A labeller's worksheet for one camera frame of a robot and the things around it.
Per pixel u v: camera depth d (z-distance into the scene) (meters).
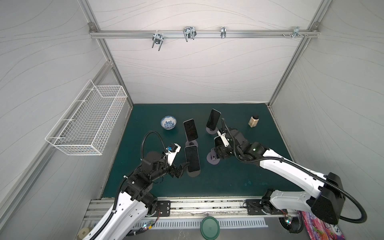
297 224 0.70
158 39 0.80
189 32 0.77
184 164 0.65
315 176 0.43
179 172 0.64
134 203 0.49
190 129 0.88
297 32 0.76
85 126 0.69
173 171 0.63
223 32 0.78
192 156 0.80
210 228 0.60
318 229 0.66
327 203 0.39
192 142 0.98
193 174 0.84
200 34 0.80
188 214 0.73
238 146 0.58
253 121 1.01
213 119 1.09
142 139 0.51
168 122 1.08
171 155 0.62
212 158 0.86
